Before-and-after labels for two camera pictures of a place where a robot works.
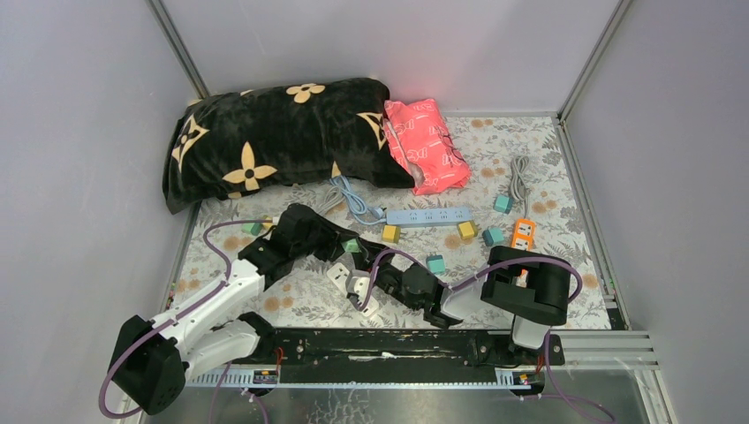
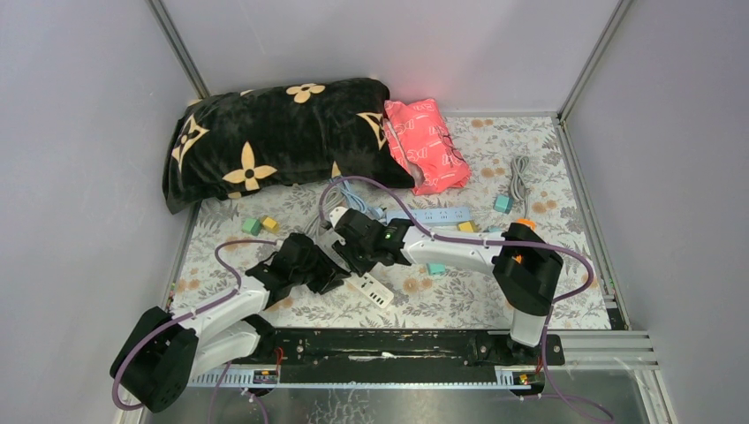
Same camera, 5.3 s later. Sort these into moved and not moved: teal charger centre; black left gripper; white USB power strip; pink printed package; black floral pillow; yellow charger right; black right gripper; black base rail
Moved: black left gripper; white USB power strip; black right gripper
Not moved: black base rail; black floral pillow; pink printed package; teal charger centre; yellow charger right
